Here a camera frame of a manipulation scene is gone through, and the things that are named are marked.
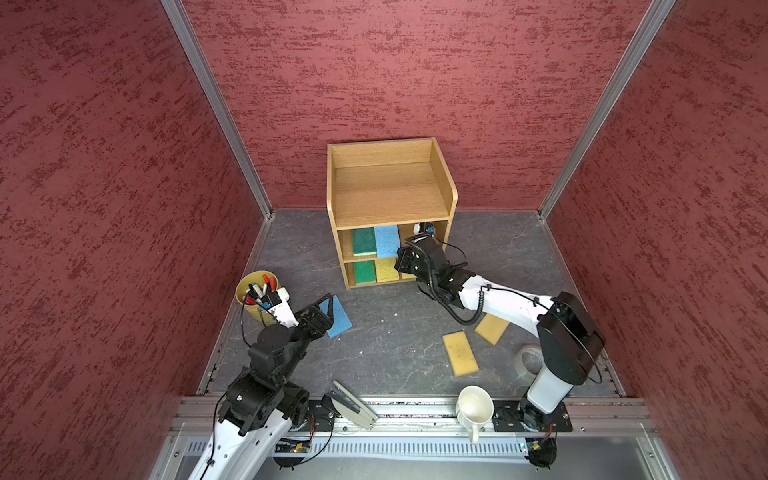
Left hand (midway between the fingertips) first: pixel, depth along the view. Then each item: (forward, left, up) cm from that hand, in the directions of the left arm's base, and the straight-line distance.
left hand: (326, 307), depth 72 cm
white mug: (-18, -39, -21) cm, 47 cm away
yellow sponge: (-5, -36, -18) cm, 41 cm away
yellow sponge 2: (+3, -47, -19) cm, 51 cm away
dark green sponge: (+22, -8, -1) cm, 23 cm away
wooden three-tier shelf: (+29, -13, +12) cm, 34 cm away
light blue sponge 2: (+23, -15, -1) cm, 27 cm away
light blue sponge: (+5, -1, -19) cm, 19 cm away
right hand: (+18, -17, -3) cm, 25 cm away
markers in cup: (+9, +24, -10) cm, 27 cm away
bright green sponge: (+21, -7, -16) cm, 27 cm away
